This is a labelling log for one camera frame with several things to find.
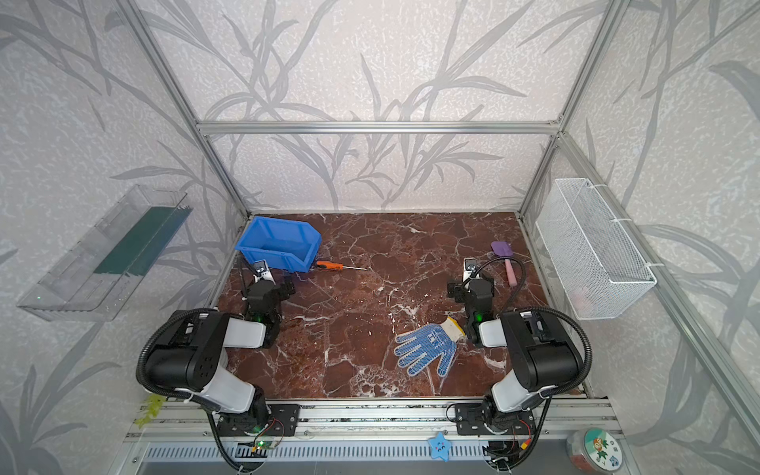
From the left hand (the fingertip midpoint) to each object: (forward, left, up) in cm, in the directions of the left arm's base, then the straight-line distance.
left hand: (273, 266), depth 93 cm
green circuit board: (-46, -8, -8) cm, 47 cm away
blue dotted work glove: (-21, -47, -9) cm, 52 cm away
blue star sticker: (-46, -50, -6) cm, 69 cm away
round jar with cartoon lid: (-47, -83, +1) cm, 95 cm away
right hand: (+1, -63, -1) cm, 63 cm away
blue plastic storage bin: (+14, -1, -8) cm, 16 cm away
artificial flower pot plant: (-39, +17, +1) cm, 42 cm away
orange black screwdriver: (+6, -13, -7) cm, 16 cm away
